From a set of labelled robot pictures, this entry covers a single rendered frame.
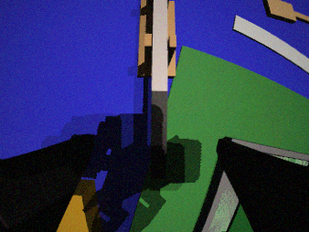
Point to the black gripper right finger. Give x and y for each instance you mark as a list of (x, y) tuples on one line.
[(273, 192)]

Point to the green rectangular mat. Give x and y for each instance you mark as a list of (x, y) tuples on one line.
[(212, 98)]

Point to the white flat bar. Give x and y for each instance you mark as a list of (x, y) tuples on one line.
[(256, 33)]

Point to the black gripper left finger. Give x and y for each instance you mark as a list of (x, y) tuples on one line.
[(36, 187)]

